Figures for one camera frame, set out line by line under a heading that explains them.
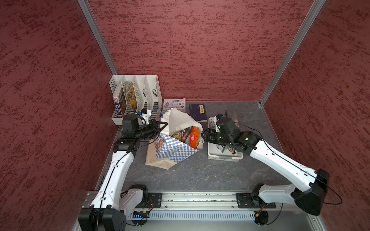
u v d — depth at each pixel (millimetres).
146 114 680
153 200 739
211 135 642
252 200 668
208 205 729
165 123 718
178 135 891
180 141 670
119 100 945
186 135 835
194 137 793
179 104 1175
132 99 1012
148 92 1129
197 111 1131
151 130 639
